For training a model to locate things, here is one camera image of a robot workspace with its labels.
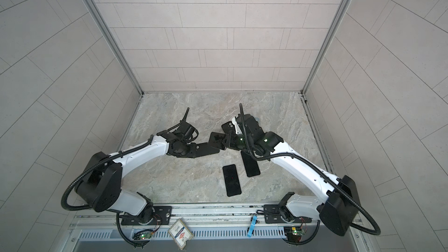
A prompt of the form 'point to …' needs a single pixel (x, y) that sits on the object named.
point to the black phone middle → (232, 185)
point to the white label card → (180, 233)
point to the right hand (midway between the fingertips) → (221, 143)
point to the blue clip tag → (252, 226)
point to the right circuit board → (293, 234)
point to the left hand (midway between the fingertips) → (198, 151)
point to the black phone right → (250, 164)
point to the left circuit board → (145, 235)
